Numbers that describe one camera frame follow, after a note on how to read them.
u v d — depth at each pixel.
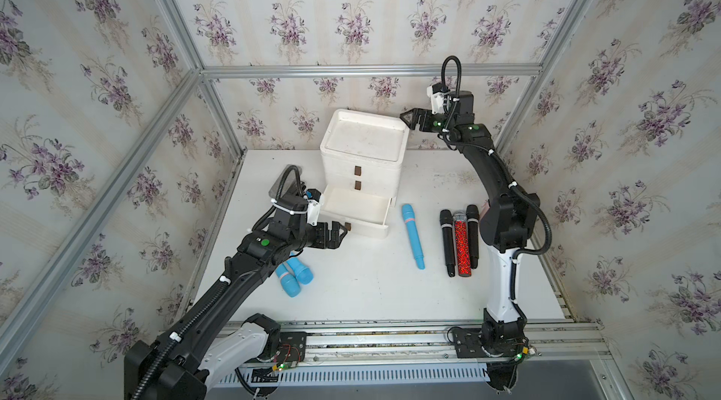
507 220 0.56
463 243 0.90
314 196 0.68
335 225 0.68
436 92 0.80
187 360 0.38
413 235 0.92
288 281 0.81
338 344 0.75
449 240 0.91
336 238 0.66
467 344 0.73
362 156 0.86
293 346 0.72
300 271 0.83
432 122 0.80
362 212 0.96
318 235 0.66
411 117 0.81
